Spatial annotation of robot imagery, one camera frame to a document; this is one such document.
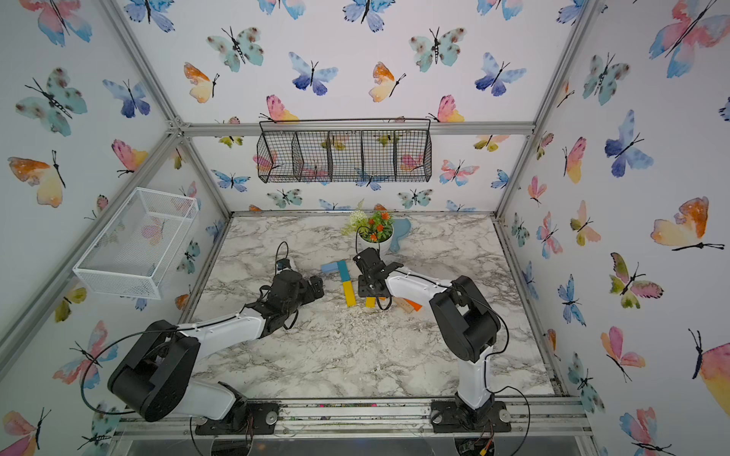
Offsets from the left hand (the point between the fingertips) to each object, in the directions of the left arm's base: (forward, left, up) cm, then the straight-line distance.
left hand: (315, 282), depth 92 cm
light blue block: (+11, -2, -8) cm, 14 cm away
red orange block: (-6, -33, -7) cm, 34 cm away
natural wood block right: (-5, -28, -6) cm, 30 cm away
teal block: (+7, -9, -8) cm, 14 cm away
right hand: (0, -17, -3) cm, 17 cm away
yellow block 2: (-4, -18, -6) cm, 19 cm away
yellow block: (-1, -10, -6) cm, 12 cm away
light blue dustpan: (+29, -30, -9) cm, 43 cm away
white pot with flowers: (+15, -20, +7) cm, 26 cm away
